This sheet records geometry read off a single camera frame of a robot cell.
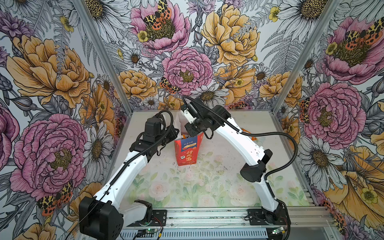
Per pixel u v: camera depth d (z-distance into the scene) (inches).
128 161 19.2
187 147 30.1
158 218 28.7
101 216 15.0
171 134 27.0
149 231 28.0
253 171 21.9
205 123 20.3
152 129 22.7
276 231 28.2
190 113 23.5
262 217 27.0
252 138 39.2
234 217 30.0
